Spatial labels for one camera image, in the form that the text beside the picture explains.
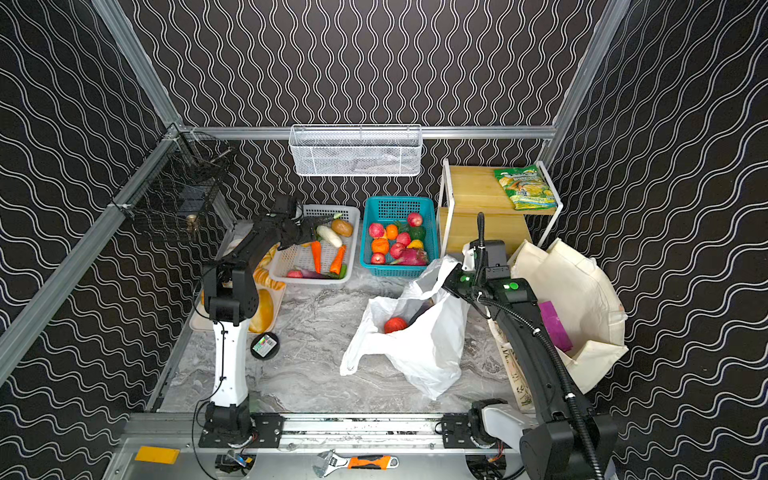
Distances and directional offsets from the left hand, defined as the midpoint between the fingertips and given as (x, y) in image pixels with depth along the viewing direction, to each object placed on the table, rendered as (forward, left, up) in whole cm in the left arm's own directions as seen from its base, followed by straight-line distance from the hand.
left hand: (317, 237), depth 105 cm
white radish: (+5, -3, -5) cm, 7 cm away
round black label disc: (-37, +10, -8) cm, 39 cm away
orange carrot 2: (-5, -7, -6) cm, 11 cm away
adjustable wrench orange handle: (-64, -14, -10) cm, 66 cm away
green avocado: (+6, -35, -4) cm, 36 cm away
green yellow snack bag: (-5, -63, +25) cm, 68 cm away
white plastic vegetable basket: (-4, -3, -7) cm, 9 cm away
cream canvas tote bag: (-29, -78, +7) cm, 83 cm away
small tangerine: (+6, -26, -3) cm, 27 cm away
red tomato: (-31, -28, -3) cm, 42 cm away
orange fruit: (0, -22, -4) cm, 22 cm away
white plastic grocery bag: (-44, -37, +8) cm, 58 cm away
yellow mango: (+1, -35, -4) cm, 35 cm away
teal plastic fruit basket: (+6, -29, -5) cm, 30 cm away
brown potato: (+8, -7, -3) cm, 11 cm away
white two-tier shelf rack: (-5, -58, +22) cm, 62 cm away
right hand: (-26, -40, +12) cm, 49 cm away
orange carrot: (0, +2, -6) cm, 6 cm away
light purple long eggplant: (-13, +1, -5) cm, 14 cm away
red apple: (+4, -21, 0) cm, 21 cm away
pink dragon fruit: (-8, -33, -1) cm, 34 cm away
